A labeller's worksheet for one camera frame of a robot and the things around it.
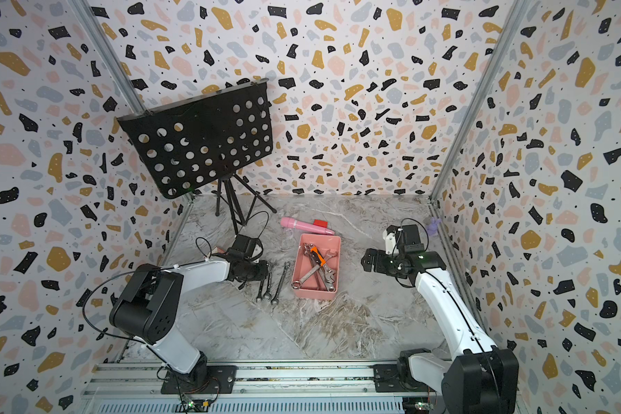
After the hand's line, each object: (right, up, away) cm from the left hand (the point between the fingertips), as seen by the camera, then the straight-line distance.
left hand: (268, 270), depth 96 cm
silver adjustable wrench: (+22, 0, -6) cm, 23 cm away
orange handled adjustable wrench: (+15, +7, +4) cm, 18 cm away
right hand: (+37, +6, -14) cm, 40 cm away
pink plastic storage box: (+18, -5, -5) cm, 19 cm away
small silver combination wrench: (+1, -5, -3) cm, 6 cm away
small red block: (+19, +18, +16) cm, 31 cm away
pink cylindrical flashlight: (+10, +17, +14) cm, 24 cm away
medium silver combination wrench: (+4, -9, -6) cm, 11 cm away
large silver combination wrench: (+12, -3, -11) cm, 16 cm away
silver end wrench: (-2, -6, -3) cm, 7 cm away
